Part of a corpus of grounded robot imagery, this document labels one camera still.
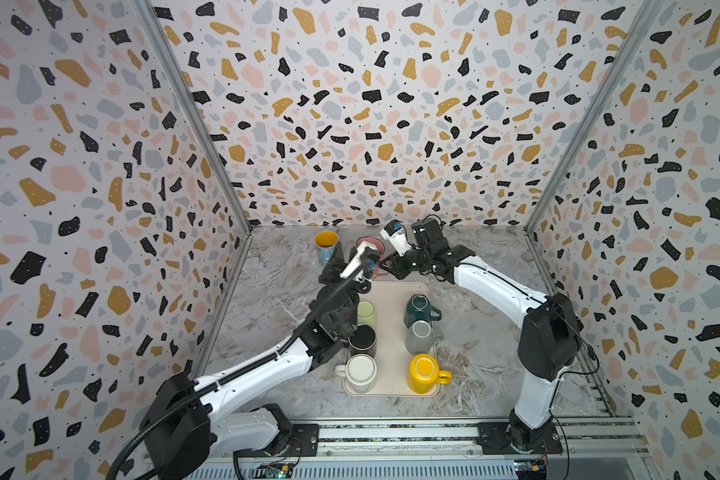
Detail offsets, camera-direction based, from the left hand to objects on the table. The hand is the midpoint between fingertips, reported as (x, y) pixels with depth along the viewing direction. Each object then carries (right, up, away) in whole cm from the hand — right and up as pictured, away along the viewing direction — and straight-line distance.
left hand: (339, 241), depth 68 cm
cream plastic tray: (+13, -34, +19) cm, 41 cm away
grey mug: (+20, -26, +13) cm, 35 cm away
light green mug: (+5, -20, +17) cm, 27 cm away
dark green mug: (+21, -19, +17) cm, 33 cm away
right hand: (+8, -4, +16) cm, 18 cm away
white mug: (+4, -34, +10) cm, 36 cm away
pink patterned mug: (+10, -1, +9) cm, 14 cm away
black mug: (+5, -27, +13) cm, 30 cm away
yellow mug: (+21, -34, +8) cm, 40 cm away
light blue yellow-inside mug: (-10, +1, +39) cm, 41 cm away
